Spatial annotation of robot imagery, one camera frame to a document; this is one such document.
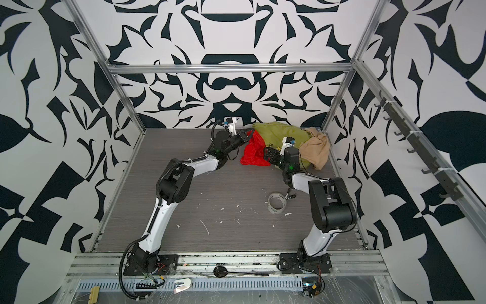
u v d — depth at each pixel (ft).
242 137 2.86
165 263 2.43
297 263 2.44
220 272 2.32
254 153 3.27
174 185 2.03
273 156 2.79
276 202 2.98
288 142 2.80
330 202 1.63
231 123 2.96
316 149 3.42
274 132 3.61
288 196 3.01
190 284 2.25
